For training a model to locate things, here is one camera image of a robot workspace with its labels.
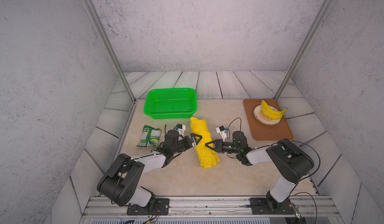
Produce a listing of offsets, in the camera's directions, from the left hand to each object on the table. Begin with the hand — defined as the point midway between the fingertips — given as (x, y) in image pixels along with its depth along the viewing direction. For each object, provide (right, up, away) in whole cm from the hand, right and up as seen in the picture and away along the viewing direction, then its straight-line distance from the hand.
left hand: (200, 140), depth 85 cm
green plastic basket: (-22, +22, +32) cm, 44 cm away
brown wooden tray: (+54, +2, +19) cm, 57 cm away
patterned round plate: (+44, +12, +24) cm, 51 cm away
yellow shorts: (+4, -7, -7) cm, 11 cm away
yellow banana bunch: (+49, +15, +20) cm, 55 cm away
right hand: (+4, -3, -2) cm, 5 cm away
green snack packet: (-32, 0, +12) cm, 34 cm away
